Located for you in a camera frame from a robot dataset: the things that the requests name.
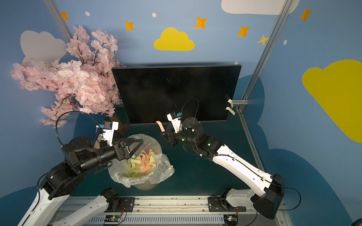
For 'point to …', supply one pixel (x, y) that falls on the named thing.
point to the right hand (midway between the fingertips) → (163, 132)
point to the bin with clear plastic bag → (145, 167)
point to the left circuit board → (112, 218)
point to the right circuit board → (230, 220)
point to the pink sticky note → (162, 127)
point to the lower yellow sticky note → (233, 112)
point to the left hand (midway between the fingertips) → (138, 138)
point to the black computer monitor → (147, 94)
